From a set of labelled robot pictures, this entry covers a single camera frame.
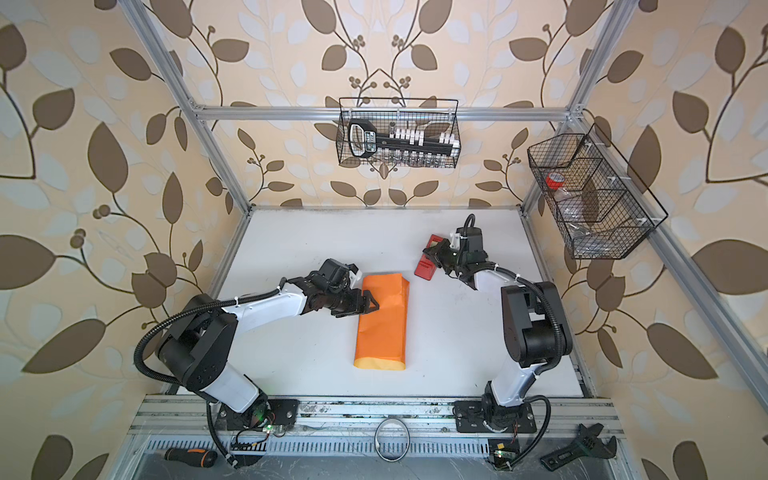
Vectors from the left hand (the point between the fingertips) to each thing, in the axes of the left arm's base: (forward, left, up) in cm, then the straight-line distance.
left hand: (373, 307), depth 87 cm
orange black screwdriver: (-36, +39, -5) cm, 54 cm away
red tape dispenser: (+15, -16, 0) cm, 22 cm away
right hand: (+17, -15, +6) cm, 23 cm away
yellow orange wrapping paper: (-7, -3, -1) cm, 8 cm away
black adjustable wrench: (-31, -53, -5) cm, 62 cm away
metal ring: (-31, -3, -7) cm, 32 cm away
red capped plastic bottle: (+32, -53, +22) cm, 66 cm away
